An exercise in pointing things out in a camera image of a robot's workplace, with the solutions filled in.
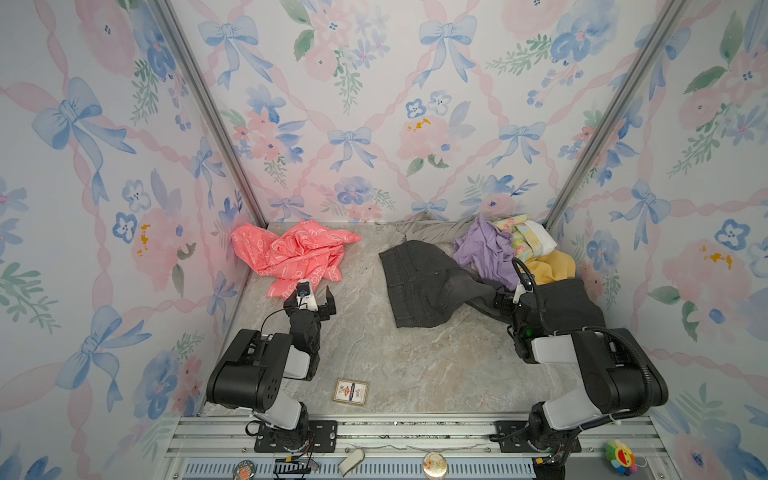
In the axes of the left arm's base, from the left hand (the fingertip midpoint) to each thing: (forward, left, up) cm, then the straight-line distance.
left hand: (313, 287), depth 89 cm
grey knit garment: (+33, -37, -8) cm, 50 cm away
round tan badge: (-42, -34, -10) cm, 55 cm away
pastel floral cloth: (+22, -72, -1) cm, 75 cm away
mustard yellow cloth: (+11, -76, -3) cm, 77 cm away
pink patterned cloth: (+14, +9, -3) cm, 16 cm away
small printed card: (-27, -13, -10) cm, 31 cm away
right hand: (+2, -63, -3) cm, 63 cm away
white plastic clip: (-42, -14, -8) cm, 45 cm away
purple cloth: (+16, -56, -1) cm, 58 cm away
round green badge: (-44, +10, -10) cm, 46 cm away
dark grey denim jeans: (+7, -35, -9) cm, 37 cm away
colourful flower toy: (-41, -78, -9) cm, 88 cm away
